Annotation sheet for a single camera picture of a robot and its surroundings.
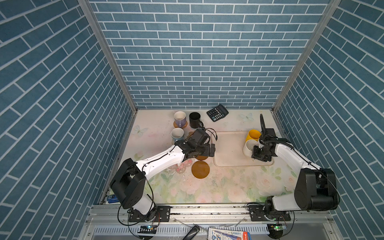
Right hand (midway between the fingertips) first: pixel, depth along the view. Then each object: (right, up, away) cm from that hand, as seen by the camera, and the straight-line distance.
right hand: (253, 154), depth 89 cm
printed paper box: (-26, -32, -21) cm, 46 cm away
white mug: (-3, +4, 0) cm, 5 cm away
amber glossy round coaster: (-31, -3, +5) cm, 32 cm away
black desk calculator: (-18, +27, +27) cm, 42 cm away
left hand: (-27, +4, -5) cm, 28 cm away
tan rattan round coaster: (-51, +16, +21) cm, 57 cm away
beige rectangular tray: (-13, +1, +11) cm, 17 cm away
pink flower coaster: (-43, -9, 0) cm, 44 cm away
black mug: (-36, +21, +16) cm, 45 cm away
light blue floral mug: (-47, +12, +11) cm, 50 cm away
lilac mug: (-47, +23, +21) cm, 57 cm away
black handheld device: (-36, -30, -23) cm, 52 cm away
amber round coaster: (-32, -9, 0) cm, 33 cm away
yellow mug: (+3, +12, +9) cm, 15 cm away
